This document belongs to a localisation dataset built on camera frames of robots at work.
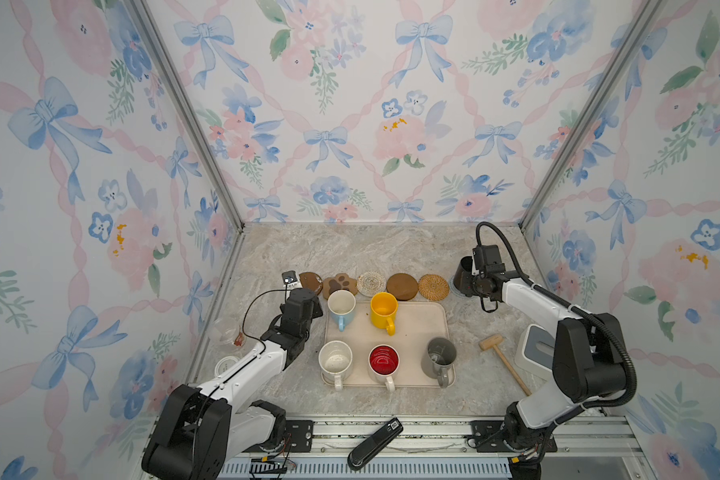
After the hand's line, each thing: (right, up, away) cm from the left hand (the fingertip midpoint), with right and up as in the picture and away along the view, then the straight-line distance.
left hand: (308, 290), depth 87 cm
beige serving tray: (+33, -11, +7) cm, 35 cm away
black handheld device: (+19, -34, -18) cm, 42 cm away
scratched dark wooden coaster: (-2, +1, +17) cm, 17 cm away
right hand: (+50, +2, +8) cm, 50 cm away
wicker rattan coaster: (+40, -1, +16) cm, 43 cm away
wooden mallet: (+54, -16, +2) cm, 56 cm away
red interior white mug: (+22, -20, -2) cm, 30 cm away
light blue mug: (+9, -5, +3) cm, 11 cm away
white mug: (+8, -20, -2) cm, 21 cm away
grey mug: (+38, -20, -1) cm, 43 cm away
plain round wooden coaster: (+29, 0, +16) cm, 33 cm away
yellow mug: (+22, -8, +8) cm, 25 cm away
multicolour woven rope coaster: (+19, +1, +16) cm, 25 cm away
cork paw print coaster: (+8, +1, +16) cm, 18 cm away
